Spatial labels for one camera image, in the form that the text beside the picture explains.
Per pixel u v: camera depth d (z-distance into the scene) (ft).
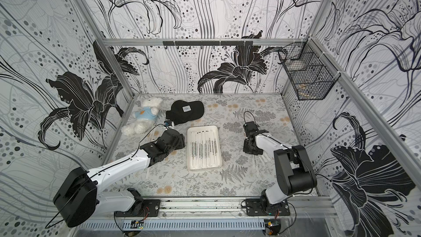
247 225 2.26
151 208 2.40
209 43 2.97
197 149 2.97
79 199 1.33
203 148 2.97
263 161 2.82
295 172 1.45
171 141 2.11
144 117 3.19
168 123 2.45
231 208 2.40
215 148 2.98
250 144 2.38
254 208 2.36
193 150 2.97
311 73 2.89
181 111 3.43
